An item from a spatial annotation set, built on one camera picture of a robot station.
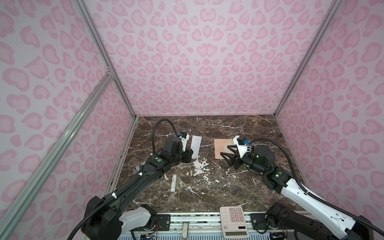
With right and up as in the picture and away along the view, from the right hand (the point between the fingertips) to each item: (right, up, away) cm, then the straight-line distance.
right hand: (225, 149), depth 71 cm
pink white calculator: (+4, -35, +1) cm, 35 cm away
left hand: (-15, -1, +8) cm, 17 cm away
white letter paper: (-14, +2, +11) cm, 18 cm away
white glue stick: (-27, -22, +13) cm, 37 cm away
